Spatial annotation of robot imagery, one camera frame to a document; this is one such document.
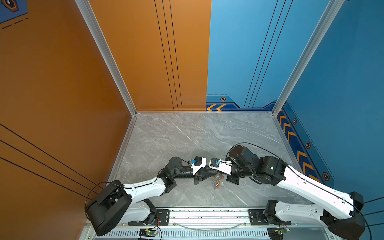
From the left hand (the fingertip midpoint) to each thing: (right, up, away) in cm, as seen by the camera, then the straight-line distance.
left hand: (214, 170), depth 69 cm
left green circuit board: (-32, -30, +1) cm, 44 cm away
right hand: (+2, +1, -2) cm, 2 cm away
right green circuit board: (+32, -28, 0) cm, 43 cm away
